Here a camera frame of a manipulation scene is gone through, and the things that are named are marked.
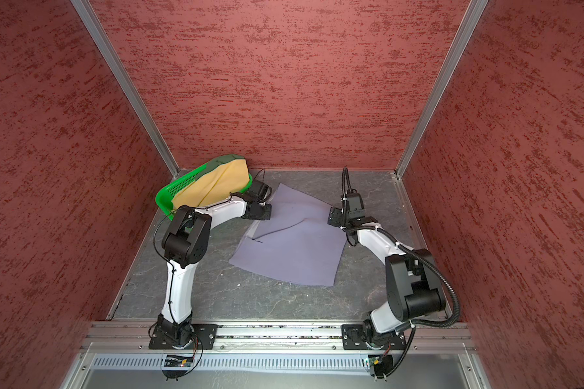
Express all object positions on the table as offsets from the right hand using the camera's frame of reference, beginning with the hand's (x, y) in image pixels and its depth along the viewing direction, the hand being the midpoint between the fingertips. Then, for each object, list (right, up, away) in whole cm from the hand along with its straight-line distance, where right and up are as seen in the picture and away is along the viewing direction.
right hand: (338, 218), depth 94 cm
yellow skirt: (-49, +16, +13) cm, 53 cm away
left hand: (-31, 0, +9) cm, 32 cm away
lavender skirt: (-16, -10, -1) cm, 19 cm away
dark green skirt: (-56, +24, +17) cm, 63 cm away
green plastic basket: (-74, +9, +8) cm, 75 cm away
